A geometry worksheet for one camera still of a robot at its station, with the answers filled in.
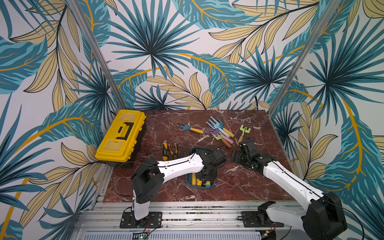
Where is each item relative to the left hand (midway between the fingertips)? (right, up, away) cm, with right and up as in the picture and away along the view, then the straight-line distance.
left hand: (209, 181), depth 80 cm
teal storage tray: (-8, -1, +3) cm, 9 cm away
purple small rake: (+7, +26, +27) cm, 38 cm away
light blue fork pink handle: (+8, +30, +30) cm, 44 cm away
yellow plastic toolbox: (-47, +22, +4) cm, 52 cm away
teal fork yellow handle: (+12, +30, +30) cm, 44 cm away
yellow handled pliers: (-20, +11, +16) cm, 28 cm away
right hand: (+17, +12, +6) cm, 22 cm away
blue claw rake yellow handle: (-14, +29, +30) cm, 44 cm away
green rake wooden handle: (+29, +27, +31) cm, 50 cm away
